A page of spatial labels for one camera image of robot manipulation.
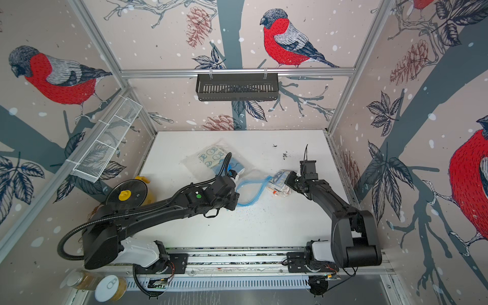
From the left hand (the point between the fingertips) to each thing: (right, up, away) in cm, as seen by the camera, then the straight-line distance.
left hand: (241, 194), depth 79 cm
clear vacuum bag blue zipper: (+3, +4, +5) cm, 7 cm away
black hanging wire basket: (-4, +54, +27) cm, 61 cm away
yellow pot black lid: (-48, 0, +1) cm, 48 cm away
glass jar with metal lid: (-53, -25, -16) cm, 61 cm away
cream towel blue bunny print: (-18, +15, +27) cm, 36 cm away
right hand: (+22, +6, +12) cm, 26 cm away
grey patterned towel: (+17, +1, +11) cm, 20 cm away
